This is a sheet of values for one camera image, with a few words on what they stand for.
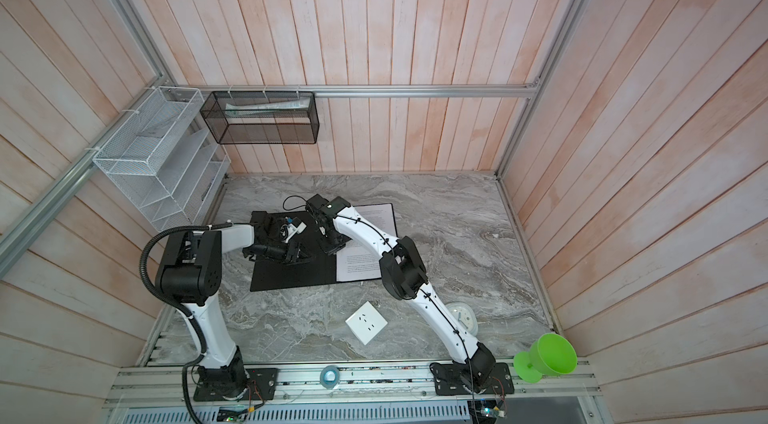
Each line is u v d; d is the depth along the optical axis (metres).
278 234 0.88
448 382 0.73
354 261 0.95
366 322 0.80
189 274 0.53
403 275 0.64
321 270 0.91
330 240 0.86
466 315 0.82
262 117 1.05
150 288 0.48
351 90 0.98
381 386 0.74
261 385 0.74
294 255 0.87
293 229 0.92
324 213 0.74
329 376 0.75
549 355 0.65
